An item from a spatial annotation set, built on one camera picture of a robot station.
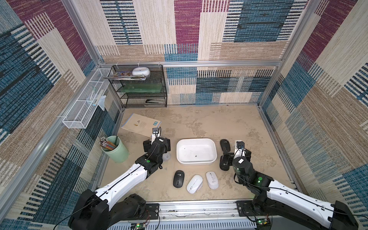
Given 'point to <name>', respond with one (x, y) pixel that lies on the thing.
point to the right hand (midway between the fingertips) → (233, 147)
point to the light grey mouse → (166, 156)
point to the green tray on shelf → (142, 87)
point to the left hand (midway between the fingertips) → (158, 138)
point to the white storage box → (196, 151)
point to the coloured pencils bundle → (105, 143)
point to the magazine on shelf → (126, 75)
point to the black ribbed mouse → (225, 145)
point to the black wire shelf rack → (137, 100)
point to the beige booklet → (141, 124)
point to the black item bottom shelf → (151, 101)
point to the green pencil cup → (120, 153)
